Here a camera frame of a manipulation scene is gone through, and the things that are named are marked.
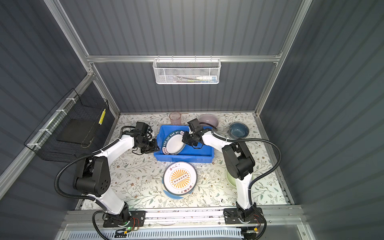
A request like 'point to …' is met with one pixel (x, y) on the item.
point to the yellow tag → (102, 117)
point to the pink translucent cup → (175, 118)
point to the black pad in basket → (75, 131)
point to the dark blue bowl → (238, 130)
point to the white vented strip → (223, 234)
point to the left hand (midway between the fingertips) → (158, 149)
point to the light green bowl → (231, 180)
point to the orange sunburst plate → (179, 178)
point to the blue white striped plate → (175, 196)
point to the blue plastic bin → (200, 154)
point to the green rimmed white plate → (172, 144)
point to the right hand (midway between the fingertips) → (183, 141)
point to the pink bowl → (208, 119)
